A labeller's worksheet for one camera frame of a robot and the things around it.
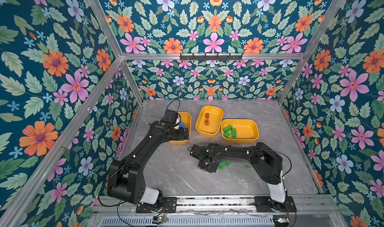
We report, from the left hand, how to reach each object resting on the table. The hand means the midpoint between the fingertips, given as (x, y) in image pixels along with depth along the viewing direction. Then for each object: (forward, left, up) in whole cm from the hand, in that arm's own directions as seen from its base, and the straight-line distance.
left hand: (184, 132), depth 84 cm
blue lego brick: (+14, +3, -12) cm, 19 cm away
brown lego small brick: (+23, -15, -15) cm, 31 cm away
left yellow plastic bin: (+22, 0, -14) cm, 26 cm away
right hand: (-16, -9, -15) cm, 24 cm away
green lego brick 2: (+6, -27, -16) cm, 32 cm away
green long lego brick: (+6, -32, -14) cm, 35 cm away
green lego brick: (+10, -29, -14) cm, 33 cm away
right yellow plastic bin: (+8, -42, -15) cm, 45 cm away
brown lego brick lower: (+18, -14, -16) cm, 28 cm away
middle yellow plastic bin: (+17, -17, -15) cm, 28 cm away
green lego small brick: (-15, -21, -13) cm, 29 cm away
